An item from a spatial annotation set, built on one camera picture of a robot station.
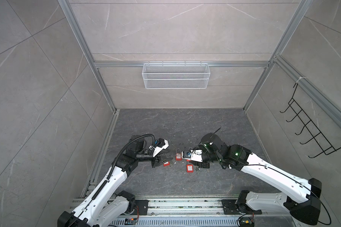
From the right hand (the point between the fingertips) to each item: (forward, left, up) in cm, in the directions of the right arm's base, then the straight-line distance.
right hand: (191, 153), depth 71 cm
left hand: (+1, +11, +1) cm, 11 cm away
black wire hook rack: (-5, -56, +13) cm, 57 cm away
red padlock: (+3, +13, -19) cm, 24 cm away
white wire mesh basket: (+57, +6, +9) cm, 59 cm away
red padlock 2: (-1, -1, -19) cm, 19 cm away
